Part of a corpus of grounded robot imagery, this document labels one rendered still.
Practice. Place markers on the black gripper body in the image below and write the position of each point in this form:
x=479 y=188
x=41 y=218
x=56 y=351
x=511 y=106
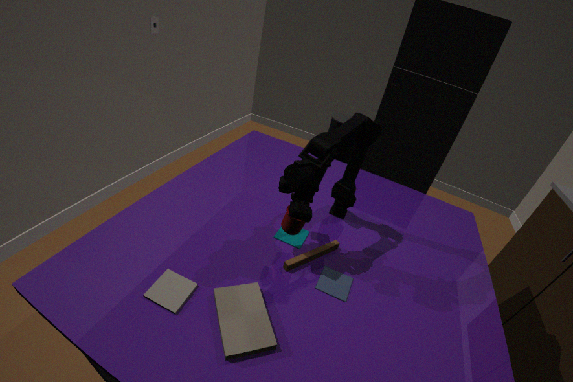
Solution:
x=299 y=209

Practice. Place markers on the grey flat square tile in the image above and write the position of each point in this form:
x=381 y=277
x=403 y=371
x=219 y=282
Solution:
x=170 y=291

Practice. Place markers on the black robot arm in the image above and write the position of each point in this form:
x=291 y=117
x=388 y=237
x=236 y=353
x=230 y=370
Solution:
x=326 y=146

